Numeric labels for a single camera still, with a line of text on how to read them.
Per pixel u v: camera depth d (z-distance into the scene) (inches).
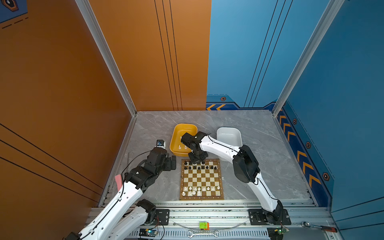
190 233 27.4
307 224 27.4
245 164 21.5
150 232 27.7
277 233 27.7
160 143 26.3
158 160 21.7
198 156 30.4
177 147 38.1
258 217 28.6
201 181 33.3
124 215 18.5
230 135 41.6
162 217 28.9
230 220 28.8
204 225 27.4
